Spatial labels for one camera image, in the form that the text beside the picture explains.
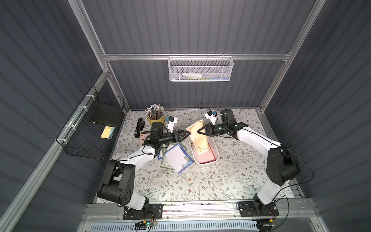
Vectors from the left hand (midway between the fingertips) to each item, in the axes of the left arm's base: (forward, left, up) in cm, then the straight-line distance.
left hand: (189, 135), depth 80 cm
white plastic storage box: (-5, -12, -1) cm, 13 cm away
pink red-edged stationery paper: (-4, -11, -19) cm, 22 cm away
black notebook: (+9, +46, +8) cm, 48 cm away
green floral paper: (-7, +15, -21) cm, 27 cm away
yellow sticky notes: (-1, +43, +5) cm, 43 cm away
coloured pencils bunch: (+22, +23, -3) cm, 32 cm away
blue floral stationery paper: (-2, +19, -20) cm, 28 cm away
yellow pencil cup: (+18, +26, -9) cm, 33 cm away
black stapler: (+19, +36, -17) cm, 45 cm away
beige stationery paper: (-2, -6, -2) cm, 6 cm away
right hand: (+2, -6, -1) cm, 6 cm away
